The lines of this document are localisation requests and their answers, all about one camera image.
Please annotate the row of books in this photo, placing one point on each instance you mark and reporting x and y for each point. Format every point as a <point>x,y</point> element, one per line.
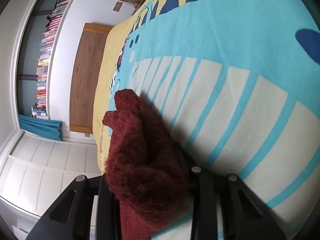
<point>39,110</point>

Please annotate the teal curtain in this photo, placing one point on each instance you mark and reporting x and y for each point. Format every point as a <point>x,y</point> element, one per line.
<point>49,129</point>

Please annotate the wooden headboard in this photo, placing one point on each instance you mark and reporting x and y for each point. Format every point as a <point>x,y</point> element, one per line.
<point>85,75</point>

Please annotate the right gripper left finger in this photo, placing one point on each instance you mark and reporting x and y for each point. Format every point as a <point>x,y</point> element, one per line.
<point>69,217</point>

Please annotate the wall socket plate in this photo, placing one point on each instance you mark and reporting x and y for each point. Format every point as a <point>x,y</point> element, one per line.
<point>117,6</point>

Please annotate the dark red knitted sweater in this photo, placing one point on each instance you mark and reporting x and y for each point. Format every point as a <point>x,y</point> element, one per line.
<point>142,168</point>

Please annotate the yellow dinosaur bedspread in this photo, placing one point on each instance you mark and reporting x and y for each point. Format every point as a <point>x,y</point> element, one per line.
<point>236,83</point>

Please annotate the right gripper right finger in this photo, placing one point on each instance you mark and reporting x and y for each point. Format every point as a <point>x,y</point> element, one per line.
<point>244,214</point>

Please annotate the white wardrobe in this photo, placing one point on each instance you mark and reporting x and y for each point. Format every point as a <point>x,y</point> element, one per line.
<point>35,172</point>

